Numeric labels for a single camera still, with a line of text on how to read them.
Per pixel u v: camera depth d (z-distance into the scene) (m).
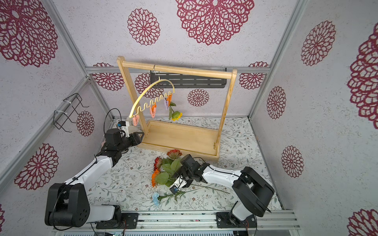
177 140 1.10
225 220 0.73
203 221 0.76
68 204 0.41
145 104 0.69
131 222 0.73
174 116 0.99
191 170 0.67
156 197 0.77
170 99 0.88
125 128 0.77
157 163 0.88
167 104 0.85
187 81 0.95
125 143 0.73
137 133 0.77
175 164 0.88
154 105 0.77
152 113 0.75
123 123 0.76
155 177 0.81
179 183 0.70
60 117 0.73
